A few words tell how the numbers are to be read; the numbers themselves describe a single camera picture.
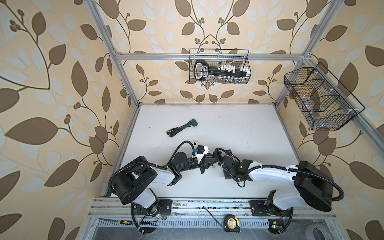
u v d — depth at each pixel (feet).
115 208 2.47
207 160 2.29
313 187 1.39
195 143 3.15
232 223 2.23
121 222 2.31
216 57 2.97
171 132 3.36
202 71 2.77
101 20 2.54
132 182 1.47
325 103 2.41
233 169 2.15
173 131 3.38
